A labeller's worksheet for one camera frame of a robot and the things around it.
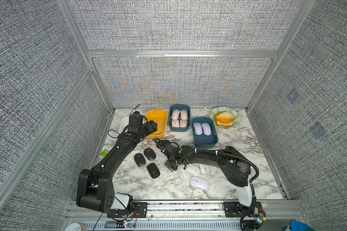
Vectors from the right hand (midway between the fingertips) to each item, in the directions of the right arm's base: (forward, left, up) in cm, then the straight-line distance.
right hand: (172, 156), depth 90 cm
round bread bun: (+29, -38, +4) cm, 48 cm away
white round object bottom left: (-36, +45, +4) cm, 57 cm away
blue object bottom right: (-36, -54, +8) cm, 65 cm away
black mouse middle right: (+2, +14, -1) cm, 15 cm away
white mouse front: (-16, -15, 0) cm, 22 cm away
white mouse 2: (-8, -20, 0) cm, 21 cm away
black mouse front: (-9, +11, +1) cm, 14 cm away
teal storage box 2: (+14, -22, -5) cm, 27 cm away
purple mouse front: (+21, -25, 0) cm, 32 cm away
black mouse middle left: (-2, +20, 0) cm, 20 cm away
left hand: (+13, +10, +17) cm, 23 cm away
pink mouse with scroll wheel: (+36, -10, -1) cm, 37 cm away
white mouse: (-8, -13, 0) cm, 15 cm away
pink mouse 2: (+26, -3, 0) cm, 26 cm away
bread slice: (+25, -39, -1) cm, 46 cm away
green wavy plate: (+29, -48, +1) cm, 56 cm away
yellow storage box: (+33, +9, -2) cm, 35 cm away
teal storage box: (+45, -6, -2) cm, 45 cm away
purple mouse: (+22, -19, -1) cm, 29 cm away
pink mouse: (+36, -2, -1) cm, 36 cm away
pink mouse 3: (+26, -8, 0) cm, 28 cm away
